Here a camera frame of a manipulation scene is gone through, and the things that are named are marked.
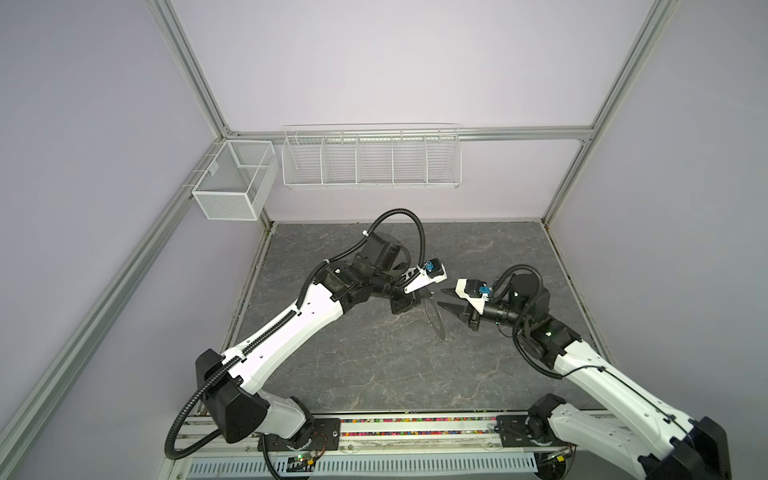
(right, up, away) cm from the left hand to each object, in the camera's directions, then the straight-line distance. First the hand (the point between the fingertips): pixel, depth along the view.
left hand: (427, 293), depth 69 cm
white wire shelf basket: (-15, +41, +28) cm, 52 cm away
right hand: (+4, 0, +1) cm, 4 cm away
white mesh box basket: (-61, +33, +29) cm, 75 cm away
